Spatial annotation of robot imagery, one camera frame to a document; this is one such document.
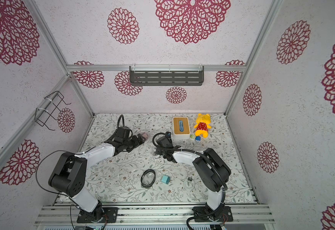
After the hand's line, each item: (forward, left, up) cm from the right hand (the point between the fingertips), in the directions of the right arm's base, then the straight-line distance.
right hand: (158, 146), depth 94 cm
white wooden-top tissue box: (+19, -16, -4) cm, 25 cm away
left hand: (+1, +10, +3) cm, 11 cm away
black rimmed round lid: (-19, +5, -6) cm, 21 cm away
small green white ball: (+13, -24, -6) cm, 28 cm away
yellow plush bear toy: (+19, -31, -1) cm, 37 cm away
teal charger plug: (-20, -6, -3) cm, 21 cm away
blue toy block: (+12, -28, -7) cm, 31 cm away
